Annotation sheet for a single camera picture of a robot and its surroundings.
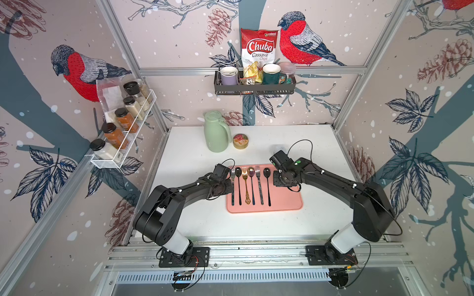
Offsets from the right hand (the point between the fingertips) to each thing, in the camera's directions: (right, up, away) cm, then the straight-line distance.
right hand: (277, 179), depth 88 cm
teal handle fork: (-23, +1, +11) cm, 25 cm away
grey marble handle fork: (-9, +2, +10) cm, 14 cm away
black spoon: (-19, +2, +10) cm, 22 cm away
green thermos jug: (-31, +23, +9) cm, 40 cm away
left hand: (-23, -3, +5) cm, 23 cm away
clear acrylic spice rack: (-63, +41, +2) cm, 75 cm away
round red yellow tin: (-19, +19, +23) cm, 35 cm away
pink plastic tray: (-12, -7, +4) cm, 14 cm away
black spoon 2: (-4, +2, +9) cm, 11 cm away
